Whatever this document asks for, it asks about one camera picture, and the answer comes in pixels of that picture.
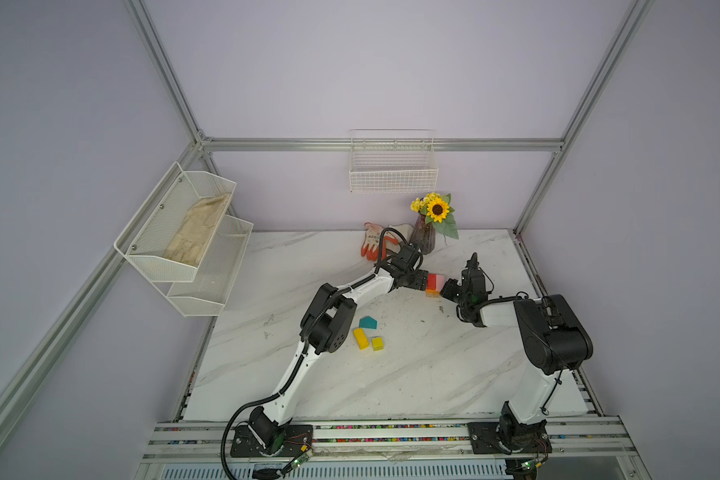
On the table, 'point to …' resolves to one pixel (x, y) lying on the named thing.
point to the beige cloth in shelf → (196, 227)
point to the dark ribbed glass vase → (423, 235)
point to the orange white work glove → (371, 242)
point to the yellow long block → (361, 338)
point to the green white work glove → (406, 229)
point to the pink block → (440, 282)
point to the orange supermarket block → (432, 293)
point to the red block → (431, 281)
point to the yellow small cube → (377, 344)
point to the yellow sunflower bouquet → (437, 211)
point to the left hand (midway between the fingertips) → (416, 278)
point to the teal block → (368, 322)
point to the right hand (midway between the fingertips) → (445, 280)
